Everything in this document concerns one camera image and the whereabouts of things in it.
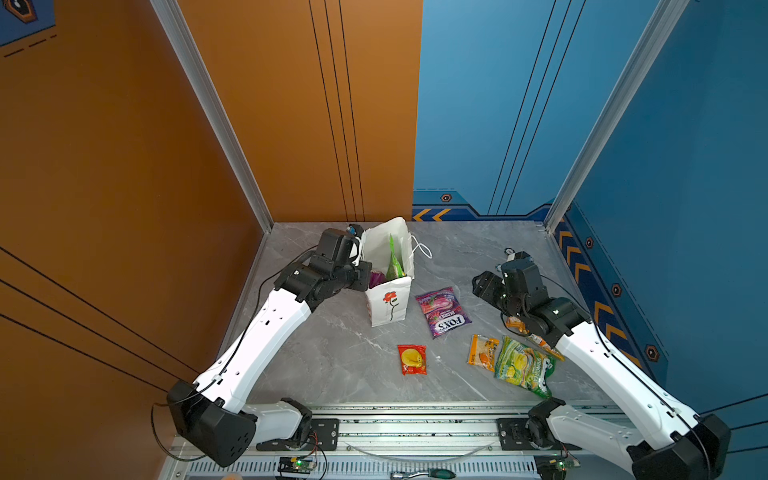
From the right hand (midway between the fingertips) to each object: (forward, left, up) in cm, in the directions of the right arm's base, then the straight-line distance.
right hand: (476, 285), depth 78 cm
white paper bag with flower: (-3, +23, -3) cm, 24 cm away
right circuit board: (-37, -16, -23) cm, 46 cm away
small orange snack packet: (-10, -3, -19) cm, 22 cm away
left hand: (+2, +28, +6) cm, 29 cm away
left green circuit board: (-37, +45, -21) cm, 62 cm away
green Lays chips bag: (+5, +22, +1) cm, 22 cm away
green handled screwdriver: (-38, +12, -20) cm, 45 cm away
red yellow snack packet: (-12, +17, -19) cm, 28 cm away
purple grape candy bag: (+8, +27, -7) cm, 29 cm away
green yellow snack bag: (-15, -14, -18) cm, 27 cm away
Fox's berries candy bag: (+2, +7, -17) cm, 18 cm away
